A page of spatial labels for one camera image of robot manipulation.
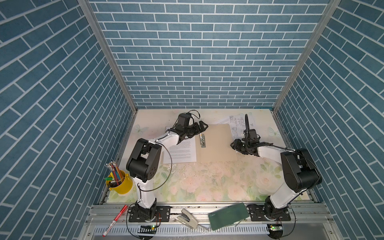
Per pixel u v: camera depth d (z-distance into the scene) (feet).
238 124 3.65
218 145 3.27
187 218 2.32
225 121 3.74
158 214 2.38
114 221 2.32
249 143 2.51
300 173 1.56
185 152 3.16
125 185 2.41
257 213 2.42
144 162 1.65
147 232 2.37
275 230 2.41
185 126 2.52
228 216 2.40
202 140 3.34
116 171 2.42
